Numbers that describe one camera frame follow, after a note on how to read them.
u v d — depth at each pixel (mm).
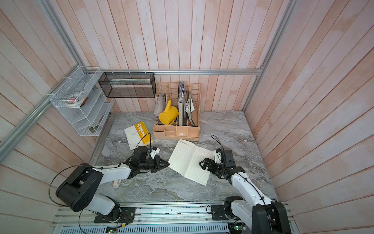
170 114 977
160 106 1004
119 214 714
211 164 762
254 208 424
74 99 741
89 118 795
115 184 806
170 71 953
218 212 741
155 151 840
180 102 851
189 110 974
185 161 899
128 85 1048
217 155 795
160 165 796
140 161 715
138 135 1013
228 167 659
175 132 984
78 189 439
